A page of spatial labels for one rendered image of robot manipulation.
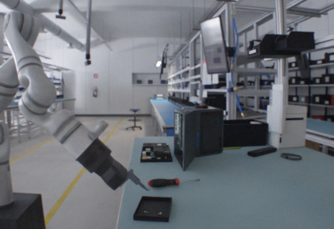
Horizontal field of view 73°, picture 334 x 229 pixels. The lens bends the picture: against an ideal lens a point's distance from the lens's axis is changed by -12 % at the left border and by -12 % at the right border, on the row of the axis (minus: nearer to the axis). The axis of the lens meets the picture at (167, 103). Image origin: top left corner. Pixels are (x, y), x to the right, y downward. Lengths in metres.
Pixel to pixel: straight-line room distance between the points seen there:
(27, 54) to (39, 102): 0.16
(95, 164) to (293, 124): 1.03
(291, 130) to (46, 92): 1.13
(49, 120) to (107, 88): 11.74
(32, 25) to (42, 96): 0.32
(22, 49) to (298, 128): 1.24
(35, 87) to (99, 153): 0.21
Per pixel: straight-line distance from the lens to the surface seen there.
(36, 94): 0.60
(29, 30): 0.85
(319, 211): 0.70
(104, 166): 0.60
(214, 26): 2.32
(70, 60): 12.82
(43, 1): 6.98
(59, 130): 0.60
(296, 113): 1.36
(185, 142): 0.91
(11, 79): 0.90
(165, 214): 0.62
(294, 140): 1.38
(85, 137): 0.60
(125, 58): 12.33
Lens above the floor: 1.29
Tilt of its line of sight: 3 degrees down
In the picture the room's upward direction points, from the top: straight up
